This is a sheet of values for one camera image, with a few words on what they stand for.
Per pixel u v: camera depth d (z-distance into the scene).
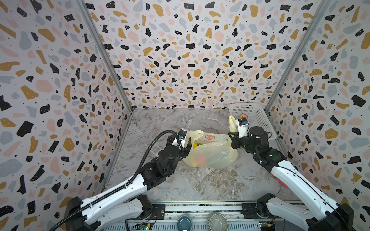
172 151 0.50
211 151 0.82
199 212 0.76
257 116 1.13
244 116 1.13
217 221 0.72
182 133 0.57
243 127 0.67
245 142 0.64
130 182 0.46
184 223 0.71
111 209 0.43
